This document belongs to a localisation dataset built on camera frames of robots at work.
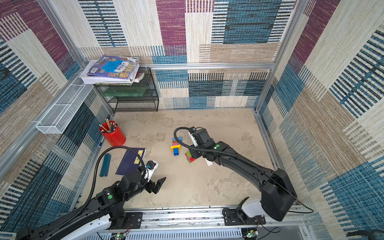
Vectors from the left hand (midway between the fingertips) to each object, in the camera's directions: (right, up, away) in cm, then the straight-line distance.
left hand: (159, 173), depth 78 cm
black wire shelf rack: (-15, +42, +16) cm, 48 cm away
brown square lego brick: (+5, +13, +24) cm, 28 cm away
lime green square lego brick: (+15, +8, +8) cm, 19 cm away
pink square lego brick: (+6, +12, +19) cm, 24 cm away
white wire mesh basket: (-46, +27, -8) cm, 54 cm away
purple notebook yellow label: (-20, +3, +14) cm, 25 cm away
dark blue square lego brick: (+7, +8, +18) cm, 21 cm away
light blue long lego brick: (+8, +15, +26) cm, 31 cm away
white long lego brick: (+27, +2, +13) cm, 30 cm away
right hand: (+20, +12, +6) cm, 24 cm away
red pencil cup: (-34, +21, +15) cm, 43 cm away
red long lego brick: (+16, +4, +11) cm, 20 cm away
